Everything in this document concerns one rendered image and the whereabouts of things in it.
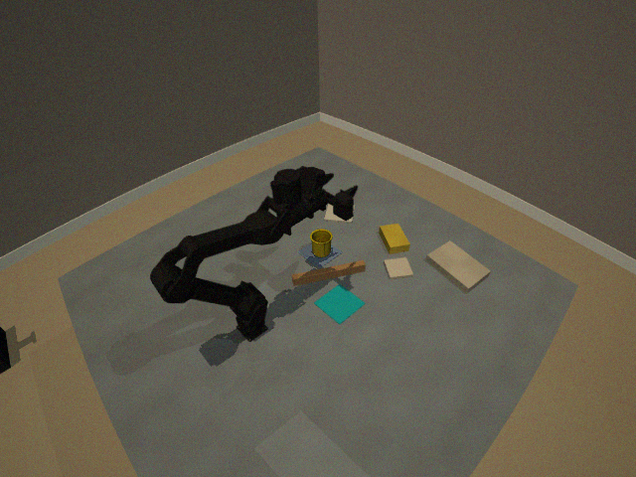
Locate beige flat square tile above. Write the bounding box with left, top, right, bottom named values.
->
left=384, top=258, right=413, bottom=279

